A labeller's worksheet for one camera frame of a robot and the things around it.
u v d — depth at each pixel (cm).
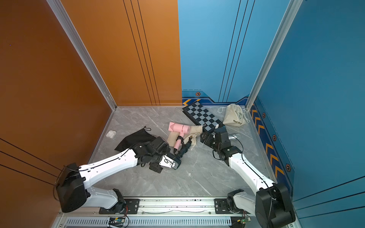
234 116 107
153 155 62
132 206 74
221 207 72
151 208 74
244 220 70
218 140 66
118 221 71
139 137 97
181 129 98
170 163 68
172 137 100
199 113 112
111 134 102
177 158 87
